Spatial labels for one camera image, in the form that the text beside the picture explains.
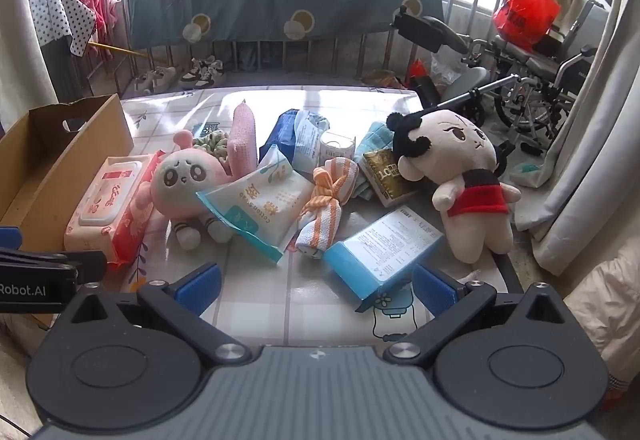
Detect checked floral tablecloth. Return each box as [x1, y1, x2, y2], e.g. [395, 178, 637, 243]
[115, 85, 526, 356]

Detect pink wet wipes pack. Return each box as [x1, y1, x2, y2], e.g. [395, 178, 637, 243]
[64, 152, 161, 266]

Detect dark grey hanging cloth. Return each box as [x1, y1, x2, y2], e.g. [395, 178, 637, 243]
[40, 37, 76, 106]

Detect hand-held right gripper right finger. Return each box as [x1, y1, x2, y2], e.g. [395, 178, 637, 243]
[385, 264, 571, 367]

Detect black-haired plush doll red dress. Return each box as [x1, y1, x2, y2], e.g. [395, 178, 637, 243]
[385, 107, 522, 265]

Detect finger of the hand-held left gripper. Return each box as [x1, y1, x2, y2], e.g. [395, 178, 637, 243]
[0, 226, 24, 251]

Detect small red bag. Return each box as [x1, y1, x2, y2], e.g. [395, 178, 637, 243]
[407, 60, 441, 92]

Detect pink and blue small toy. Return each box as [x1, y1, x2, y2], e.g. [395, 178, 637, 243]
[227, 102, 260, 178]

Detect brown white sneaker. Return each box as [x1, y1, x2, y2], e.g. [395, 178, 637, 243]
[197, 56, 226, 83]
[181, 62, 211, 88]

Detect green white scrunchie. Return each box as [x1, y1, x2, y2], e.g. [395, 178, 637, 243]
[192, 130, 231, 157]

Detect beige bedding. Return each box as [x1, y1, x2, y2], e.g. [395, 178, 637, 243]
[565, 247, 640, 413]

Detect brown cardboard box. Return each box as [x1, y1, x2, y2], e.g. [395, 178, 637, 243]
[0, 94, 136, 253]

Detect tan fuzzy slippers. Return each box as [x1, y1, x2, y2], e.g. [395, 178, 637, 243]
[362, 70, 406, 89]

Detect dark blue packet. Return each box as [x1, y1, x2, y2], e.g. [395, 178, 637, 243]
[259, 109, 301, 166]

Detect yellow broom stick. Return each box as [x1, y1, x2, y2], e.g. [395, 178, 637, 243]
[87, 40, 151, 60]

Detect wheelchair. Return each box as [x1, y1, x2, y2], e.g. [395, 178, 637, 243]
[440, 0, 612, 158]

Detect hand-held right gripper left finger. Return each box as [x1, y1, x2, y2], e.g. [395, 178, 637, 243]
[56, 262, 253, 367]

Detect blue white paper box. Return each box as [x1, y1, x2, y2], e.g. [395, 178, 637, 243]
[322, 205, 446, 313]

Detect grey white curtain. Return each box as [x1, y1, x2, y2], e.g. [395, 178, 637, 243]
[515, 0, 640, 276]

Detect orange striped towel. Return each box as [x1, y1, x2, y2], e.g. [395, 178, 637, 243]
[295, 157, 358, 263]

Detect strawberry yogurt cup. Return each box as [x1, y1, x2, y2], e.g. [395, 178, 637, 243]
[319, 130, 357, 166]

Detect white teal tissue pack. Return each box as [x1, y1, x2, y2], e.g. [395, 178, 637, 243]
[196, 145, 316, 266]

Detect red plastic bag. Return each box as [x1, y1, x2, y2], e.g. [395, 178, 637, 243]
[492, 0, 562, 52]

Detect white polka dot cloth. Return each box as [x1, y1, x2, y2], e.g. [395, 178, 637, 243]
[27, 0, 96, 57]

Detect dark gold tissue pack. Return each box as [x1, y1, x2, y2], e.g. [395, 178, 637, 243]
[361, 149, 418, 207]

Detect light blue white packet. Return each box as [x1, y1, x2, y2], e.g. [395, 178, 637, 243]
[290, 111, 331, 171]

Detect pink plush doll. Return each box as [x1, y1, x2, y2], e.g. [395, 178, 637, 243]
[150, 129, 238, 252]

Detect teal cloth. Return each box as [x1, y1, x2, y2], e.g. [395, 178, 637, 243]
[352, 121, 396, 198]

